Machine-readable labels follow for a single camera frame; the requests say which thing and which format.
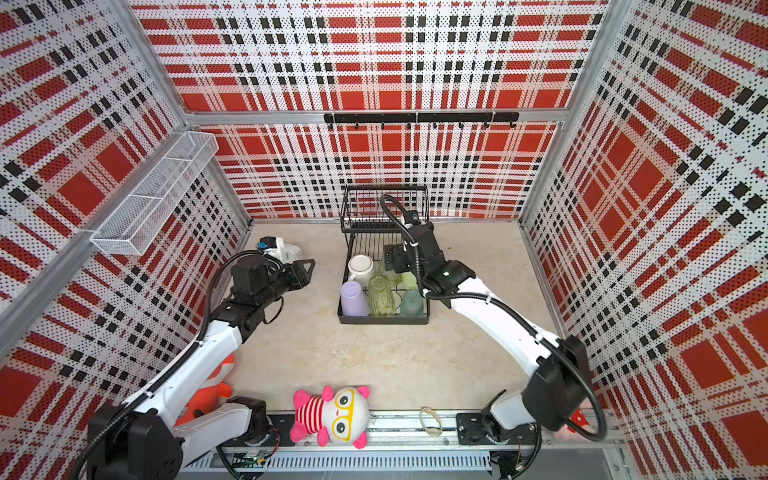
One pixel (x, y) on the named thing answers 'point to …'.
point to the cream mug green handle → (408, 281)
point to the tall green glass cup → (380, 294)
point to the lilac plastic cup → (354, 302)
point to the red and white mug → (360, 268)
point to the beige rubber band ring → (431, 431)
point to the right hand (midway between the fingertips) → (402, 248)
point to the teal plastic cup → (411, 305)
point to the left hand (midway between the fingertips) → (307, 267)
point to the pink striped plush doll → (342, 415)
